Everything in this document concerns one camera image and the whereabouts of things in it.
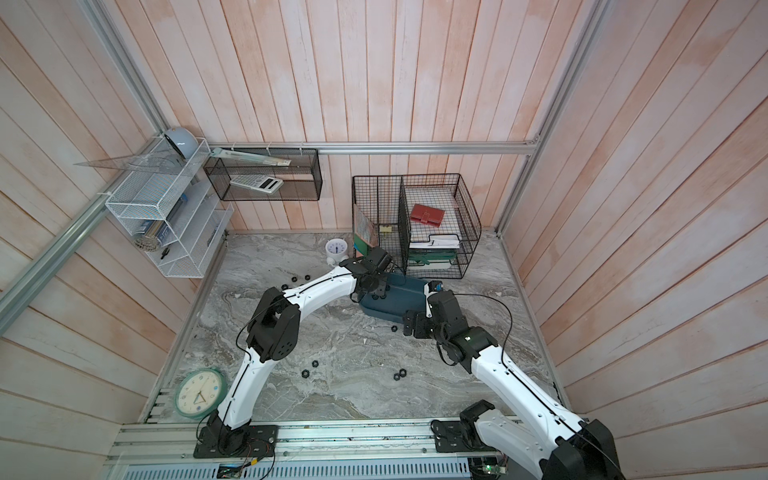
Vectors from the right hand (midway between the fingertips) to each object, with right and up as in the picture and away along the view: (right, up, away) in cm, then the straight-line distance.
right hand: (417, 314), depth 83 cm
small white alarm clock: (-27, +19, +28) cm, 43 cm away
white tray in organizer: (+8, +21, +11) cm, 25 cm away
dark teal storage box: (-2, +3, +18) cm, 19 cm away
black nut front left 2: (-30, -15, +3) cm, 33 cm away
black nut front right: (-6, -18, +1) cm, 19 cm away
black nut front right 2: (-4, -17, +1) cm, 17 cm away
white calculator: (-50, +41, +15) cm, 66 cm away
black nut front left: (-32, -17, +1) cm, 36 cm away
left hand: (-12, +6, +16) cm, 20 cm away
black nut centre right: (-6, -6, +10) cm, 13 cm away
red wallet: (+6, +30, +11) cm, 32 cm away
